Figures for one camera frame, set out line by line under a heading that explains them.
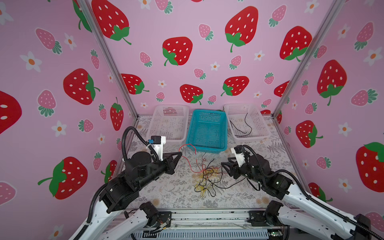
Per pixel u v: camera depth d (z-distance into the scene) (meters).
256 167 0.55
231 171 0.64
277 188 0.52
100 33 0.76
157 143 0.51
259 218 0.73
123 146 0.40
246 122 1.15
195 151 0.98
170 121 1.16
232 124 1.13
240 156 0.63
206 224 0.73
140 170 0.41
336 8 0.69
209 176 0.86
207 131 1.11
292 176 0.54
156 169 0.50
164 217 0.75
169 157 0.51
